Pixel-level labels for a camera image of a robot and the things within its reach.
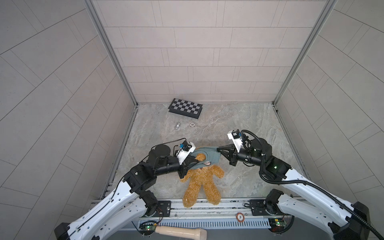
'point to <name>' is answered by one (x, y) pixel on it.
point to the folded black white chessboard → (187, 108)
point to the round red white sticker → (240, 216)
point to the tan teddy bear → (202, 175)
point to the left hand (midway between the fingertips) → (200, 162)
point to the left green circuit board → (149, 227)
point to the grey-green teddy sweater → (213, 156)
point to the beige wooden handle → (199, 233)
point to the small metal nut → (192, 123)
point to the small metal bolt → (178, 125)
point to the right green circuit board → (277, 224)
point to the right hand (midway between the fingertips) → (218, 151)
